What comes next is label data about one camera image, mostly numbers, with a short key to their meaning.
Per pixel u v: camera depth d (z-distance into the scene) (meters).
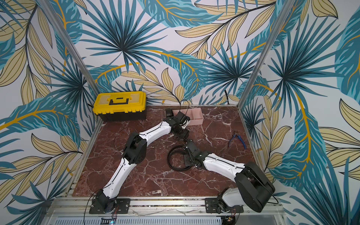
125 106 0.98
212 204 0.73
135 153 0.63
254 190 0.42
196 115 1.13
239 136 1.00
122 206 0.73
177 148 0.95
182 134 0.91
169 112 1.04
